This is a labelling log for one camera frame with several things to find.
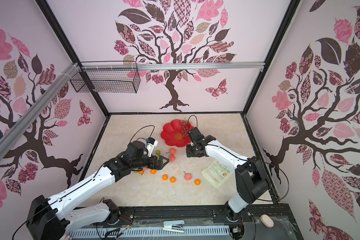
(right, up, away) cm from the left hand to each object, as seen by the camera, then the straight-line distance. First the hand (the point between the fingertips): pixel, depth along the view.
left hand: (162, 161), depth 77 cm
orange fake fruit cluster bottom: (-7, -9, +11) cm, 15 cm away
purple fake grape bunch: (+12, +19, +30) cm, 37 cm away
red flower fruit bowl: (+5, +14, +32) cm, 35 cm away
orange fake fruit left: (-15, -9, +11) cm, 20 cm away
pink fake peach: (+13, -11, +8) cm, 19 cm away
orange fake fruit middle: (+5, -12, +8) cm, 16 cm away
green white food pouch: (+31, -10, +11) cm, 34 cm away
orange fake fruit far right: (+19, -13, +7) cm, 24 cm away
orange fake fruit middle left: (0, -11, +9) cm, 14 cm away
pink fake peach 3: (+4, -1, +15) cm, 16 cm away
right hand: (+15, +4, +11) cm, 19 cm away
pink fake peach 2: (+4, +3, +18) cm, 19 cm away
